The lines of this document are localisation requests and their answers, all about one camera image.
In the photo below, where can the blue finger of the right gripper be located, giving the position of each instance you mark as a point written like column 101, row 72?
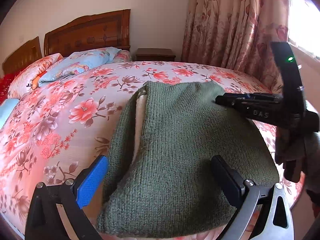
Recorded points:
column 250, row 96

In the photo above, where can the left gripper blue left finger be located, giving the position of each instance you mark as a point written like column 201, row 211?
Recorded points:
column 89, row 179

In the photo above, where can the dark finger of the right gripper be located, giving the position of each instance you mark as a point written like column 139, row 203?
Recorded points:
column 236, row 104

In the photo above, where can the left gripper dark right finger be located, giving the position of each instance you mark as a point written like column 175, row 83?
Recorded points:
column 230, row 181

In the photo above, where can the green white knit sweater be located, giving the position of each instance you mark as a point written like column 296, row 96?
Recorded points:
column 159, row 182

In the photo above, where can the floral pink bed sheet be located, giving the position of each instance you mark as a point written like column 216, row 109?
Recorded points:
column 58, row 130

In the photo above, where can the pink floral curtain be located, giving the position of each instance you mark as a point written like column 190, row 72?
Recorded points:
column 237, row 35

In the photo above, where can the window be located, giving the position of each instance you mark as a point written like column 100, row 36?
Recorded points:
column 304, row 27

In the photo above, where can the dark wooden nightstand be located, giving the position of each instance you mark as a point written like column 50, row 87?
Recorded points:
column 154, row 54

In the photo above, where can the light blue cloth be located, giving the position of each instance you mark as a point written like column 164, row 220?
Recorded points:
column 6, row 109

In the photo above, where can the light blue floral pillow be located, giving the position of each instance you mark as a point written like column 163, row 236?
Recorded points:
column 78, row 62

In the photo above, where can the pink floral pillow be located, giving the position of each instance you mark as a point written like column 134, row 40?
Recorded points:
column 23, row 82

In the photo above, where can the red blanket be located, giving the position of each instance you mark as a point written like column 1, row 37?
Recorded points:
column 5, row 83

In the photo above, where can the large carved wooden headboard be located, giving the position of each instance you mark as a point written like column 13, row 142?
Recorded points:
column 109, row 29

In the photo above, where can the small wooden headboard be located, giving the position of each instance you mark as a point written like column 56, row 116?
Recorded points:
column 21, row 58

